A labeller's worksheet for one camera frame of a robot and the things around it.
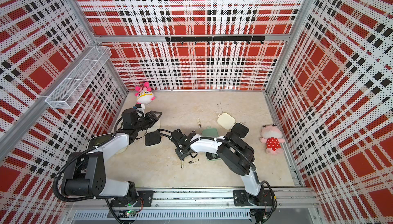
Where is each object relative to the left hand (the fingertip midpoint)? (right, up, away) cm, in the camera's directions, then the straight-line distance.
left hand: (163, 114), depth 89 cm
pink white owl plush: (-19, +13, +19) cm, 29 cm away
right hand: (+14, -22, 0) cm, 26 cm away
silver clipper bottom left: (+12, -28, -5) cm, 31 cm away
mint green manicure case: (+29, -12, +9) cm, 33 cm away
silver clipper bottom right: (+18, -26, -5) cm, 32 cm away
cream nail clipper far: (+21, -6, +12) cm, 25 cm away
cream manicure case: (-8, -15, +6) cm, 18 cm away
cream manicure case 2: (+40, -6, +13) cm, 43 cm away
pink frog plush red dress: (+65, -13, -1) cm, 66 cm away
